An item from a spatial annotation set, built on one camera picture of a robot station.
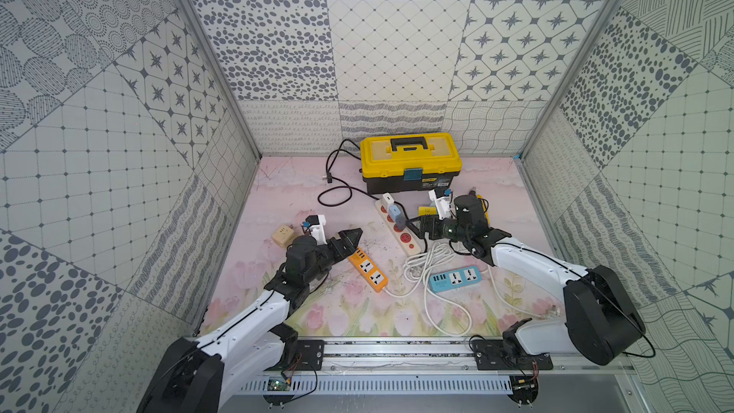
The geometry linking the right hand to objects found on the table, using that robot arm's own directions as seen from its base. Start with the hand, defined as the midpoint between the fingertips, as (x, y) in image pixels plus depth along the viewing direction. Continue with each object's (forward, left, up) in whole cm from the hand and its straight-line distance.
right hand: (415, 225), depth 85 cm
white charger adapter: (+13, +9, -4) cm, 16 cm away
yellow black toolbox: (+24, +1, +3) cm, 24 cm away
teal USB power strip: (-12, -12, -11) cm, 20 cm away
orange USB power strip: (-11, +14, -10) cm, 20 cm away
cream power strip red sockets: (+1, +3, -9) cm, 10 cm away
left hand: (-4, +18, +4) cm, 19 cm away
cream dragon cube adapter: (0, +43, -7) cm, 44 cm away
